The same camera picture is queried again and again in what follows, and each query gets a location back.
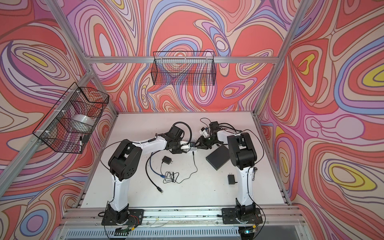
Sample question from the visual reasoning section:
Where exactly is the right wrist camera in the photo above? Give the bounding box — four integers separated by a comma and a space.
200, 127, 211, 138

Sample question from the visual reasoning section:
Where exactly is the black power adapter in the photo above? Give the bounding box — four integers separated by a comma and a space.
228, 174, 238, 185
159, 151, 199, 184

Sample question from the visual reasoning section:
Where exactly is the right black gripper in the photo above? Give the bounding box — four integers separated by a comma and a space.
193, 135, 218, 150

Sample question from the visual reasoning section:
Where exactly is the back black wire basket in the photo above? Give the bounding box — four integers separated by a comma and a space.
151, 51, 217, 86

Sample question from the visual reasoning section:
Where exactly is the black ethernet cable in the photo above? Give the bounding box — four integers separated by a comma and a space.
145, 148, 169, 193
220, 122, 244, 134

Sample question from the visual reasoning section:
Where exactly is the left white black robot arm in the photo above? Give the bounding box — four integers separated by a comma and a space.
104, 125, 192, 225

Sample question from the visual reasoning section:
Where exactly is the left black wire basket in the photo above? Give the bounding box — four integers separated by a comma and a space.
33, 83, 110, 154

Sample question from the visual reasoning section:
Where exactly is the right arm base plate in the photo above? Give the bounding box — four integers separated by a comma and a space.
218, 208, 264, 226

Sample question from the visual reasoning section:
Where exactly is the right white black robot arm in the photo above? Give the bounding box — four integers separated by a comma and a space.
195, 122, 258, 222

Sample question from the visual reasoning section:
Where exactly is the blue ethernet cable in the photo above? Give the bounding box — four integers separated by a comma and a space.
149, 149, 166, 179

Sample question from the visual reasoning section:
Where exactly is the aluminium frame rail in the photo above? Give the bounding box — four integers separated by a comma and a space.
86, 56, 279, 64

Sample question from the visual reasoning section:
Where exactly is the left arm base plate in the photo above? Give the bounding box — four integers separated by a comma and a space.
102, 209, 145, 227

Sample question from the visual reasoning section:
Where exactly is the black wire basket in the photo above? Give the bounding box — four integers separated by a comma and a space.
33, 83, 110, 154
151, 51, 217, 86

